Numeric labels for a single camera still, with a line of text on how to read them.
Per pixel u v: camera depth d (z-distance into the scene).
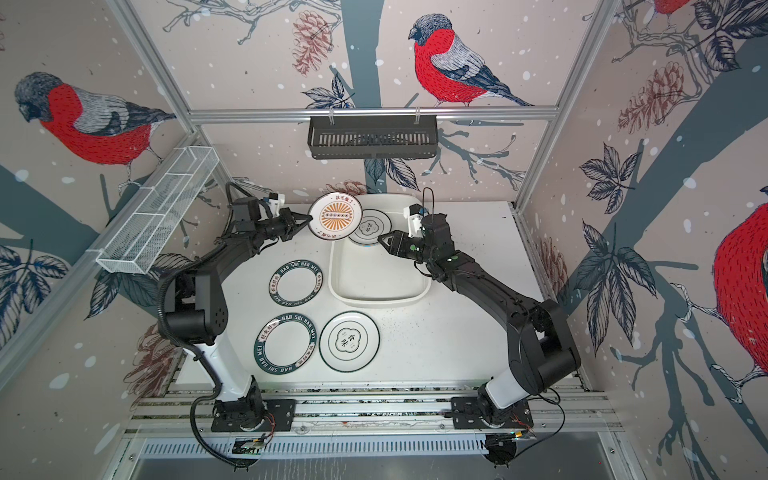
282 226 0.83
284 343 0.86
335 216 0.93
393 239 0.76
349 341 0.86
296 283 0.98
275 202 0.88
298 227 0.87
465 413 0.73
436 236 0.64
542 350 0.44
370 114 0.95
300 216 0.90
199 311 0.51
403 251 0.73
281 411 0.75
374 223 1.14
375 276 1.01
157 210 0.78
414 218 0.76
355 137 1.07
